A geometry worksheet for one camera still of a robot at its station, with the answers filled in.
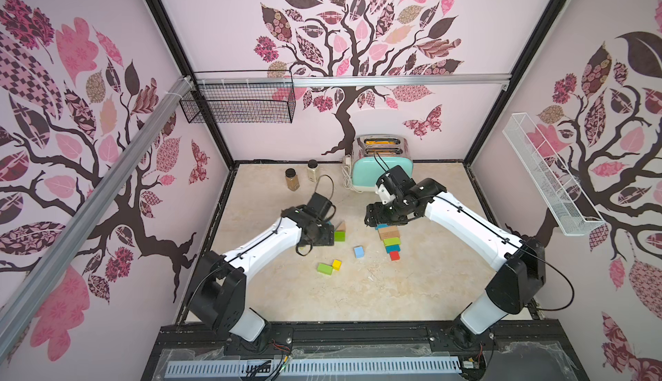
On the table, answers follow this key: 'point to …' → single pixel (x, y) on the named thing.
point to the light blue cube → (359, 252)
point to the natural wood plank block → (384, 236)
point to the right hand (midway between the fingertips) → (377, 223)
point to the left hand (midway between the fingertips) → (319, 244)
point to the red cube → (394, 256)
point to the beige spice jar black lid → (313, 170)
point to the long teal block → (382, 226)
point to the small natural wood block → (341, 227)
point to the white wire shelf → (572, 211)
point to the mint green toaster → (374, 155)
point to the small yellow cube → (336, 264)
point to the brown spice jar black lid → (292, 180)
